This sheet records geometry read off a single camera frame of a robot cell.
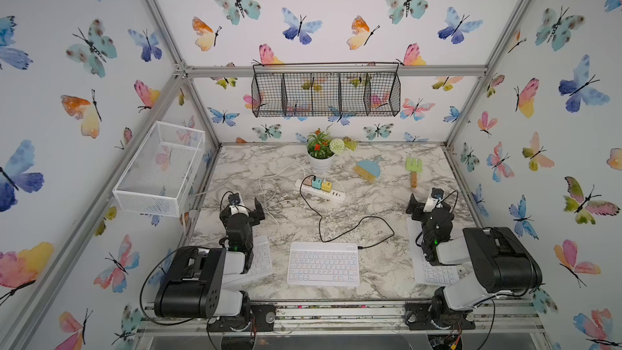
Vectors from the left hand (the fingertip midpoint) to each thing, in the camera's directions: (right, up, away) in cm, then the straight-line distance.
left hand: (245, 199), depth 90 cm
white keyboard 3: (+63, -24, -7) cm, 68 cm away
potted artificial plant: (+28, +19, +9) cm, 35 cm away
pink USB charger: (+22, +6, +8) cm, 25 cm away
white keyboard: (+28, -21, -5) cm, 36 cm away
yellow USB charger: (+30, +4, +8) cm, 31 cm away
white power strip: (+32, +1, +11) cm, 34 cm away
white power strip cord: (-6, +7, +18) cm, 21 cm away
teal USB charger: (+26, +5, +9) cm, 28 cm away
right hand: (+68, +2, +1) cm, 68 cm away
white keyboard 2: (+7, -22, -5) cm, 23 cm away
